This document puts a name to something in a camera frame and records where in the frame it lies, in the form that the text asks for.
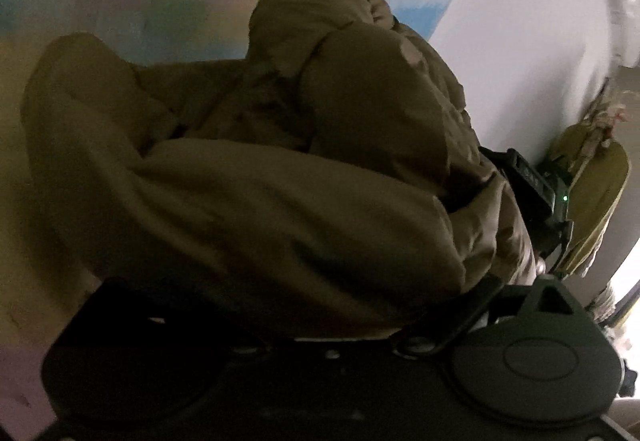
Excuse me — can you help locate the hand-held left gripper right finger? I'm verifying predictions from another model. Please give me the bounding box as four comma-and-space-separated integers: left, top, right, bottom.
392, 273, 577, 362

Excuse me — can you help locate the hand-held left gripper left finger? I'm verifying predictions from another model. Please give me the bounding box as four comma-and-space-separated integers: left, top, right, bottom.
75, 277, 271, 356

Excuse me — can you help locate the brown padded jacket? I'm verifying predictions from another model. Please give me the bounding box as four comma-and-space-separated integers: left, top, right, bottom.
20, 0, 545, 340

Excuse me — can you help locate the olive hanging bag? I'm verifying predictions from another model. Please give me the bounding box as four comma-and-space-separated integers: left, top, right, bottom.
542, 118, 632, 278

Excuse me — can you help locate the pink bed sheet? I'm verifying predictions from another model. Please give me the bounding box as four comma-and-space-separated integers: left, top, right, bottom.
0, 343, 63, 441

